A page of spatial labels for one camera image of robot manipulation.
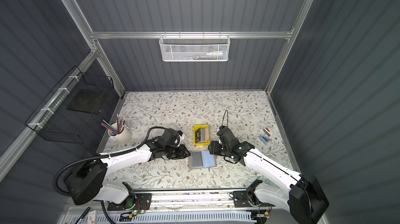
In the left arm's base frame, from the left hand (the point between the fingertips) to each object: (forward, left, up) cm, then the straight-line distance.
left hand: (190, 154), depth 83 cm
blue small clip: (+8, -44, -3) cm, 45 cm away
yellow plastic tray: (+13, -4, -3) cm, 14 cm away
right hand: (+1, -12, +3) cm, 13 cm away
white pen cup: (+11, +38, +2) cm, 39 cm away
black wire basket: (+14, +57, +23) cm, 63 cm away
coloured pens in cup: (+15, +44, +3) cm, 47 cm away
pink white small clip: (+13, -48, -2) cm, 50 cm away
